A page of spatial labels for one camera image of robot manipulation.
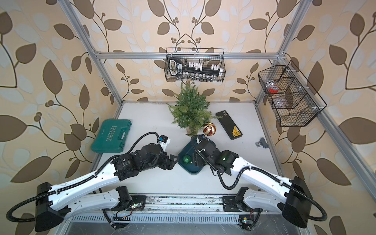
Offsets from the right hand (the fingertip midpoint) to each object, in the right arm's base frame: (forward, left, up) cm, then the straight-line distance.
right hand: (197, 156), depth 78 cm
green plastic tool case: (+19, +57, -7) cm, 60 cm away
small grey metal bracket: (+13, -43, -11) cm, 47 cm away
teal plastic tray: (+10, +5, -11) cm, 16 cm away
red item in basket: (+28, -44, +21) cm, 57 cm away
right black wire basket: (+19, -51, +20) cm, 58 cm away
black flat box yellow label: (+24, -25, -11) cm, 36 cm away
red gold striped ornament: (+9, -7, +12) cm, 16 cm away
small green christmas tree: (+19, +2, +16) cm, 25 cm away
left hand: (-2, +13, +6) cm, 14 cm away
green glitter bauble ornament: (+1, +6, -8) cm, 10 cm away
